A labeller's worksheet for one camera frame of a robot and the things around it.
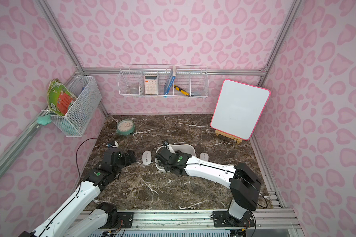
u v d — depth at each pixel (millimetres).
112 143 705
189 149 947
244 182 423
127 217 746
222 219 726
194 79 1007
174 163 586
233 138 994
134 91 960
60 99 733
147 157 929
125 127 1099
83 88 879
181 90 977
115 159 607
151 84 951
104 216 607
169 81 879
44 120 625
